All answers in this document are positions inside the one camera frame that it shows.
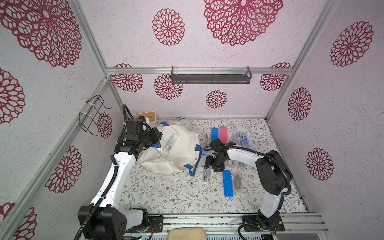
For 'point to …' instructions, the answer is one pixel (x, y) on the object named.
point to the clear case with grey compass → (207, 174)
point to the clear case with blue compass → (244, 140)
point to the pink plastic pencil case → (223, 134)
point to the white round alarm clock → (185, 123)
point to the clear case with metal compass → (171, 143)
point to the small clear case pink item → (207, 139)
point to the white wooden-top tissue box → (150, 115)
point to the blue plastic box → (214, 134)
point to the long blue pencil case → (228, 183)
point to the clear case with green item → (238, 182)
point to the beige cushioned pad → (187, 233)
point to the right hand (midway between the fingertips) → (206, 166)
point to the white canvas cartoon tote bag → (178, 147)
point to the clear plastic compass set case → (236, 137)
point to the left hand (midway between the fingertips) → (162, 134)
